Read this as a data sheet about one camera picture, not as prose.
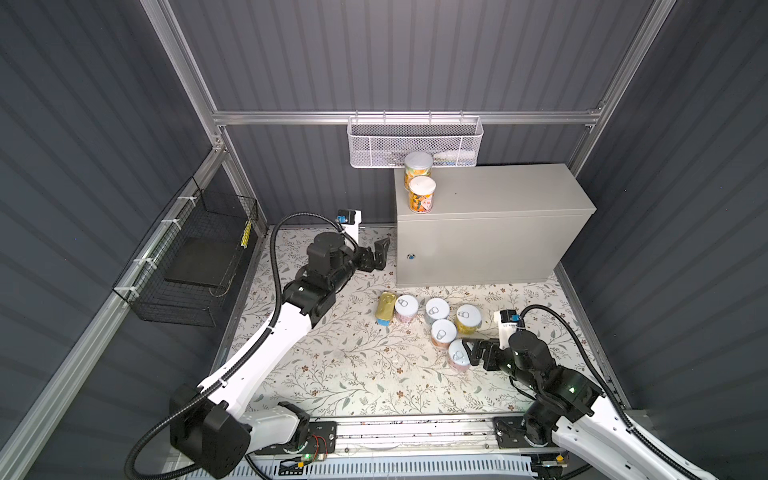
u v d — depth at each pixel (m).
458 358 0.81
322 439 0.72
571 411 0.53
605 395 0.53
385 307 0.93
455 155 0.87
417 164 0.77
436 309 0.91
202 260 0.71
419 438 0.75
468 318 0.89
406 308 0.91
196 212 0.80
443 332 0.86
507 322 0.68
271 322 0.48
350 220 0.61
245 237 0.82
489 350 0.67
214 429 0.37
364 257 0.65
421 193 0.72
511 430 0.73
